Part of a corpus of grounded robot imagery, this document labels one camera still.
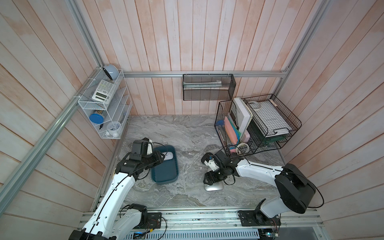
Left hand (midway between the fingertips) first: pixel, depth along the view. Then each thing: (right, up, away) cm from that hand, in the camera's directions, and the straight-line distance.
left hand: (163, 158), depth 78 cm
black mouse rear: (+25, -2, +17) cm, 30 cm away
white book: (+46, +24, +8) cm, 52 cm away
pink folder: (+43, +14, +24) cm, 51 cm away
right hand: (+25, -14, +8) cm, 30 cm away
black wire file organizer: (+44, +17, +18) cm, 51 cm away
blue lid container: (-35, +21, -1) cm, 41 cm away
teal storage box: (+1, -11, +13) cm, 16 cm away
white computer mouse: (+1, -2, +18) cm, 18 cm away
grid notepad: (+65, +20, +12) cm, 69 cm away
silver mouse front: (+30, -19, +10) cm, 37 cm away
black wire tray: (+61, +6, +15) cm, 63 cm away
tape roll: (+46, +1, +19) cm, 50 cm away
